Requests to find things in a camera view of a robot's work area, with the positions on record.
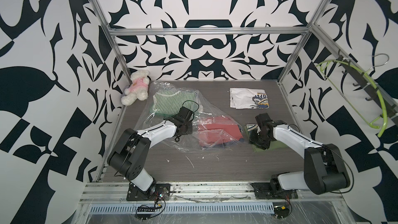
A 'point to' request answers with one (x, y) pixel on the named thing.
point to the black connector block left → (145, 209)
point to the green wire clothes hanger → (325, 63)
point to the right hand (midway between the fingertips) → (250, 140)
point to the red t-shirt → (216, 130)
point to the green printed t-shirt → (273, 144)
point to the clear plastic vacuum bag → (188, 142)
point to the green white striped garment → (170, 101)
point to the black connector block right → (281, 212)
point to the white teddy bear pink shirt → (139, 88)
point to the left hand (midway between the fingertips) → (186, 125)
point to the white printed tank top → (245, 98)
